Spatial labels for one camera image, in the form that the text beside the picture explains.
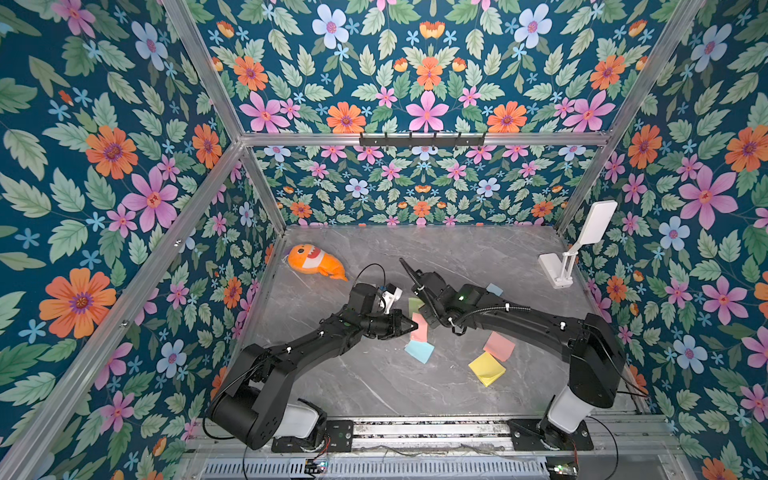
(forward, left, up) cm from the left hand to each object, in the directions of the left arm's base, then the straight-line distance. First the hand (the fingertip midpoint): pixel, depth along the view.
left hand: (420, 326), depth 80 cm
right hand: (+8, -6, 0) cm, 10 cm away
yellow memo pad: (-9, -19, -12) cm, 24 cm away
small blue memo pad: (+18, -28, -13) cm, 36 cm away
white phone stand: (+18, -51, -9) cm, 55 cm away
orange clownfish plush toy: (+30, +35, -4) cm, 46 cm away
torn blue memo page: (-2, 0, -13) cm, 13 cm away
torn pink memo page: (-1, 0, -2) cm, 2 cm away
